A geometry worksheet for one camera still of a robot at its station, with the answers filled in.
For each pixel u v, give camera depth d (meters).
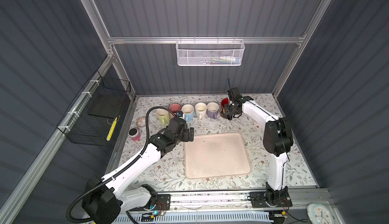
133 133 0.93
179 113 0.70
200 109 1.06
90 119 0.72
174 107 1.02
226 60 0.91
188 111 1.03
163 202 0.72
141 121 1.05
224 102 1.02
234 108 0.74
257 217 0.71
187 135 0.71
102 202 0.38
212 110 1.08
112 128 0.69
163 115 0.94
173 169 0.85
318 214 0.69
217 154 0.89
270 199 0.66
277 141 0.57
